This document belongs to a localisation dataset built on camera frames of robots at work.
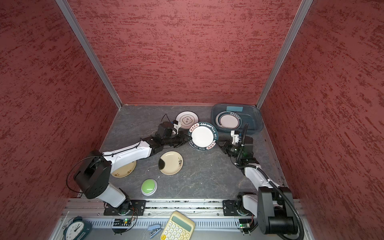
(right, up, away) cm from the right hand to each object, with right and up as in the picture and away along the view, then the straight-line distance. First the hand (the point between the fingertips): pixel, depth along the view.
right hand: (213, 144), depth 83 cm
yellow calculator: (-18, -36, -15) cm, 43 cm away
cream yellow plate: (-26, -13, +7) cm, 30 cm away
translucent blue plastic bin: (+33, +18, +32) cm, 49 cm away
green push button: (-36, -23, -4) cm, 43 cm away
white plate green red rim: (+15, +14, +27) cm, 34 cm away
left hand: (-12, +2, -1) cm, 12 cm away
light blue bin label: (+20, +23, +32) cm, 44 cm away
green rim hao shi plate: (-6, +4, +3) cm, 8 cm away
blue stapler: (-29, -37, -16) cm, 50 cm away
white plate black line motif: (-17, +15, +30) cm, 38 cm away
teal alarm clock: (-64, -35, -18) cm, 75 cm away
